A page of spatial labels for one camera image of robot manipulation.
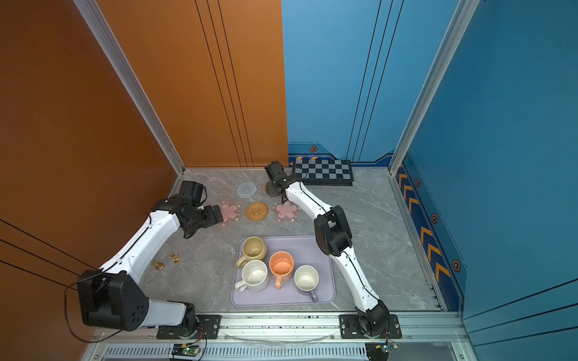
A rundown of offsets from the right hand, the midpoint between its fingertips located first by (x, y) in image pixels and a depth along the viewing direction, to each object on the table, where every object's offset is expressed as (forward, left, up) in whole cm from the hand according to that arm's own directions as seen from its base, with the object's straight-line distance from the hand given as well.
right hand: (278, 185), depth 103 cm
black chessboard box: (+14, -22, -5) cm, 27 cm away
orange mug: (-36, -3, -6) cm, 36 cm away
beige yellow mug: (-27, +9, -7) cm, 30 cm away
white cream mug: (-38, +7, -8) cm, 40 cm away
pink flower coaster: (-10, +22, -7) cm, 25 cm away
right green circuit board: (-61, -35, -10) cm, 71 cm away
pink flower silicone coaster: (-9, -4, -7) cm, 13 cm away
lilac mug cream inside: (-40, -12, -7) cm, 42 cm away
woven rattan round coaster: (-10, +10, -7) cm, 15 cm away
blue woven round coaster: (+4, +17, -7) cm, 19 cm away
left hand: (-22, +23, +6) cm, 32 cm away
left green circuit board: (-62, +26, -9) cm, 68 cm away
